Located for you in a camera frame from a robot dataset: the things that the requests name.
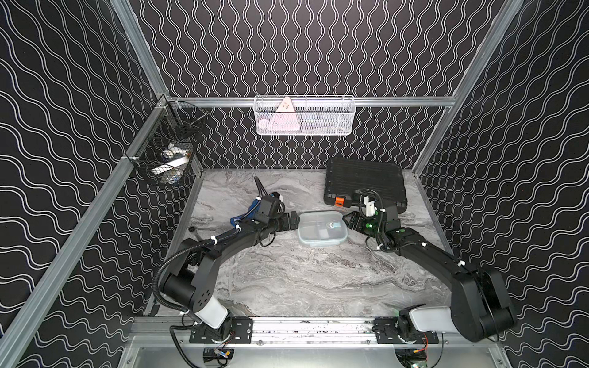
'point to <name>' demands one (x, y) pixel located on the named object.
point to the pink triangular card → (285, 118)
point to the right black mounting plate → (386, 331)
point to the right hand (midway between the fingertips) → (349, 218)
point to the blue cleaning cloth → (253, 210)
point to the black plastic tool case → (346, 177)
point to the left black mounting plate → (238, 330)
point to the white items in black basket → (176, 159)
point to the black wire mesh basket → (176, 122)
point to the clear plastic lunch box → (321, 228)
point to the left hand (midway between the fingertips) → (291, 216)
